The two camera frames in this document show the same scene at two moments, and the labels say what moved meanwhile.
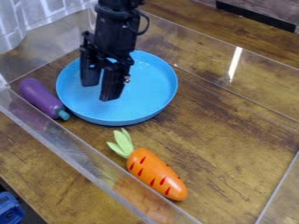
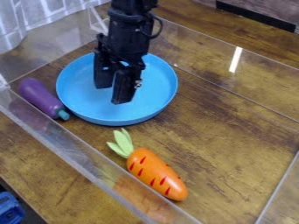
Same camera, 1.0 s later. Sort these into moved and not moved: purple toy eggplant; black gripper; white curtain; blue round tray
Moved: black gripper
Not moved: white curtain; blue round tray; purple toy eggplant
